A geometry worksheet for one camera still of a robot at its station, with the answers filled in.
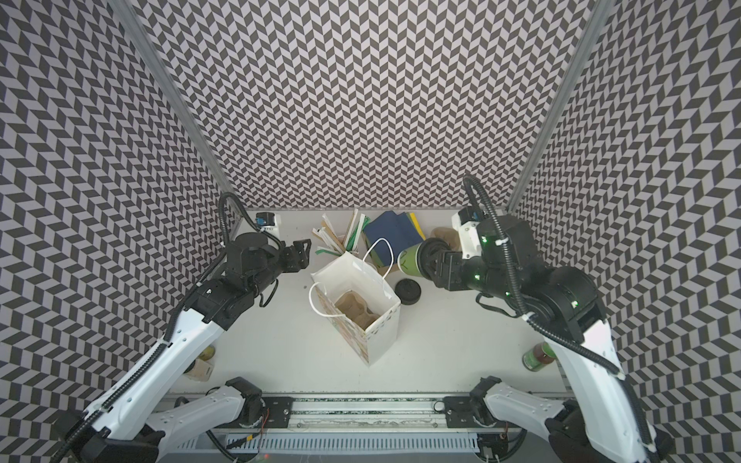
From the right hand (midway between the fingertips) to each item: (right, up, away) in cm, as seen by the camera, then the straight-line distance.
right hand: (440, 271), depth 57 cm
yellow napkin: (+1, +11, +51) cm, 52 cm away
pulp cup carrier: (-21, -15, +32) cm, 42 cm away
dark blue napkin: (-7, +9, +44) cm, 46 cm away
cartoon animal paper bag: (-22, -3, +23) cm, 32 cm away
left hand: (-33, +5, +15) cm, 37 cm away
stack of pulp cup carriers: (+12, +7, +47) cm, 49 cm away
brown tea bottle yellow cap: (+29, -25, +17) cm, 42 cm away
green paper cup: (-6, +2, +5) cm, 8 cm away
